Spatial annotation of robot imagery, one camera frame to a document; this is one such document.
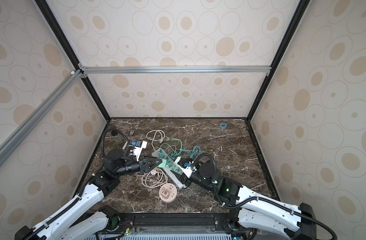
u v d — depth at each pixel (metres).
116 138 1.00
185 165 0.54
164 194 0.76
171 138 1.08
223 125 1.16
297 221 0.42
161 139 1.06
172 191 0.81
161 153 0.92
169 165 0.70
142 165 0.61
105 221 0.61
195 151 0.99
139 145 0.63
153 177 0.89
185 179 0.58
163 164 0.67
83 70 0.90
